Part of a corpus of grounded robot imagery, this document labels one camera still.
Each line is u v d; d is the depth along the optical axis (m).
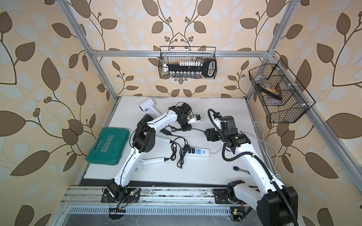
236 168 0.83
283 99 0.73
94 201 0.73
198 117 0.92
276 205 0.38
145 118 1.01
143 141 0.64
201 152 0.87
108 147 0.88
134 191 0.74
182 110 0.80
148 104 1.11
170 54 0.91
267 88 0.75
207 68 0.85
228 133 0.60
